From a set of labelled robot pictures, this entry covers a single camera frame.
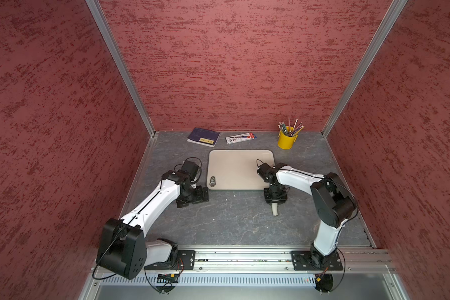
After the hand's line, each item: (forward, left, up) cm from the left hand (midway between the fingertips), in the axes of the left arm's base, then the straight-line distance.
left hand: (198, 205), depth 81 cm
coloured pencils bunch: (+46, -50, +2) cm, 68 cm away
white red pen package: (+48, -20, -7) cm, 52 cm away
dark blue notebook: (+48, +3, -7) cm, 49 cm away
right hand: (+4, -36, -8) cm, 37 cm away
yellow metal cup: (+42, -49, -5) cm, 65 cm away
